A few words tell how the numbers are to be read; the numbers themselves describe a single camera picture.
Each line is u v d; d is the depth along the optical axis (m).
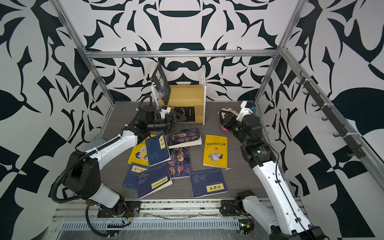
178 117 0.71
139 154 0.91
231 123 0.59
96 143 0.98
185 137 0.97
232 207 0.74
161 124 0.70
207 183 0.82
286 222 0.38
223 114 0.68
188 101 0.91
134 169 0.85
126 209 0.72
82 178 0.43
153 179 0.82
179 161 0.89
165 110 0.78
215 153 0.92
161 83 0.85
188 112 1.08
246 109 0.60
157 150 0.92
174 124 0.70
